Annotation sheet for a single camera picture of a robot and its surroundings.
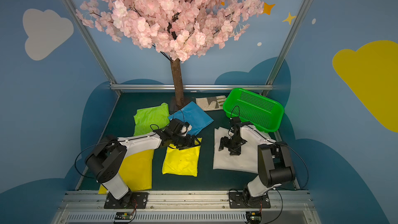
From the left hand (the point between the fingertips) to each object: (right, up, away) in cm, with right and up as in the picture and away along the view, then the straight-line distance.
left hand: (197, 143), depth 87 cm
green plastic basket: (+48, +15, +21) cm, 54 cm away
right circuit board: (+27, -32, -14) cm, 44 cm away
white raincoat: (+28, -11, 0) cm, 30 cm away
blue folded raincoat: (-4, +16, +19) cm, 25 cm away
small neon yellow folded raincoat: (-8, -10, -2) cm, 13 cm away
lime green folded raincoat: (-34, +12, +15) cm, 39 cm away
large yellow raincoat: (-33, -14, -5) cm, 36 cm away
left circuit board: (-35, -31, -15) cm, 49 cm away
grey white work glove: (+10, +24, +28) cm, 38 cm away
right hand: (+17, -4, +2) cm, 18 cm away
